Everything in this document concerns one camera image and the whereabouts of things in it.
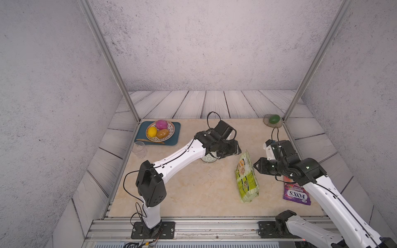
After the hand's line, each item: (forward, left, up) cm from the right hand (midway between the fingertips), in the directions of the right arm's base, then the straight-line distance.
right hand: (257, 165), depth 71 cm
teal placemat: (+29, +45, -18) cm, 56 cm away
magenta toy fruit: (+40, +55, -15) cm, 70 cm away
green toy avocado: (+49, -28, -19) cm, 60 cm away
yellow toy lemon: (+34, +61, -15) cm, 71 cm away
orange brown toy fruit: (+33, +54, -16) cm, 65 cm away
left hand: (+5, +6, +1) cm, 8 cm away
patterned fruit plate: (+41, +50, -19) cm, 67 cm away
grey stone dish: (+49, -22, -21) cm, 58 cm away
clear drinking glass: (+21, +67, -18) cm, 73 cm away
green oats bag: (-3, +3, -10) cm, 10 cm away
